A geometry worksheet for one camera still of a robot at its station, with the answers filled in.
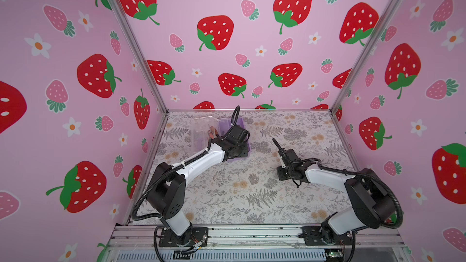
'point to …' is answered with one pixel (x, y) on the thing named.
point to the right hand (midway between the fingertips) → (279, 171)
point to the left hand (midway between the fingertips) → (245, 149)
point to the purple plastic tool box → (199, 127)
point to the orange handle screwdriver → (212, 133)
